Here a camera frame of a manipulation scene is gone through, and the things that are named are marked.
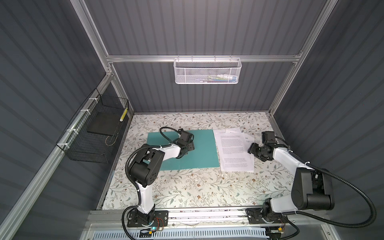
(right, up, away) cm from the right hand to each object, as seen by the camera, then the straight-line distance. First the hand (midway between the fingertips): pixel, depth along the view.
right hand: (254, 152), depth 92 cm
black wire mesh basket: (-88, +12, -18) cm, 90 cm away
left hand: (-41, +4, +8) cm, 42 cm away
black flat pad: (-82, +18, -18) cm, 86 cm away
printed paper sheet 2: (+2, +8, +13) cm, 15 cm away
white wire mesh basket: (-27, +63, +32) cm, 75 cm away
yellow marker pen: (-76, +22, -10) cm, 80 cm away
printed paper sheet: (-12, +1, +8) cm, 14 cm away
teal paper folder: (-67, +8, +15) cm, 69 cm away
